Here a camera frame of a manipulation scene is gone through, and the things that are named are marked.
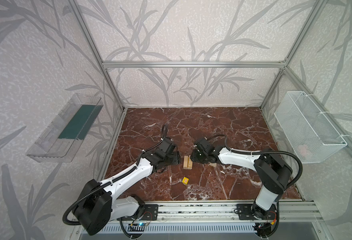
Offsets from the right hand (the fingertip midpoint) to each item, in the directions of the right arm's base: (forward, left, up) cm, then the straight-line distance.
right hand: (190, 153), depth 90 cm
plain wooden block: (-5, +3, -2) cm, 6 cm away
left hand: (-3, +7, +6) cm, 9 cm away
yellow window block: (-15, +3, -3) cm, 16 cm away
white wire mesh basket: (-8, -52, +30) cm, 60 cm away
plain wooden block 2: (-5, +1, -2) cm, 6 cm away
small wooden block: (-6, -14, -4) cm, 16 cm away
